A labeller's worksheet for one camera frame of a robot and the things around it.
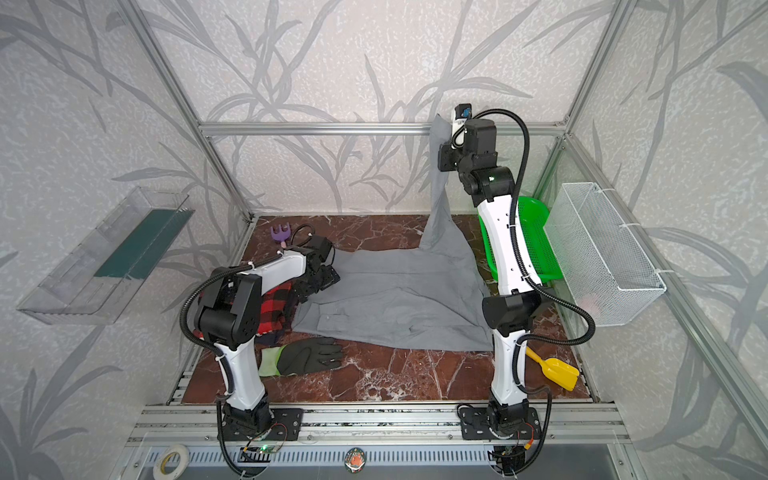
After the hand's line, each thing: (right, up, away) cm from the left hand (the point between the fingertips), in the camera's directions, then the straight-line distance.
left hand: (328, 277), depth 99 cm
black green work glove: (-2, -20, -15) cm, 25 cm away
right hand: (+37, +40, -23) cm, 59 cm away
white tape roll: (-26, -41, -32) cm, 58 cm away
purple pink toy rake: (-22, +15, +14) cm, 29 cm away
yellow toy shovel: (+69, -24, -17) cm, 75 cm away
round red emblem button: (+14, -39, -30) cm, 51 cm away
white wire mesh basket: (+67, +5, -39) cm, 78 cm away
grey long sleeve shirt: (+34, -6, -4) cm, 35 cm away
